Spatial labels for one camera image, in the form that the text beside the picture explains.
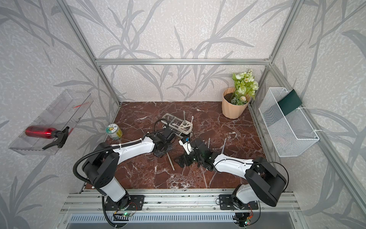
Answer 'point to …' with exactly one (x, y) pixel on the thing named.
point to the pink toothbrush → (192, 117)
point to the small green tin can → (114, 131)
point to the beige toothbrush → (170, 161)
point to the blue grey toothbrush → (223, 145)
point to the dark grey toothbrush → (184, 112)
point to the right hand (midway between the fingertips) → (178, 155)
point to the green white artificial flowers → (245, 87)
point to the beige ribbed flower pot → (229, 110)
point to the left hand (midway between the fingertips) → (169, 148)
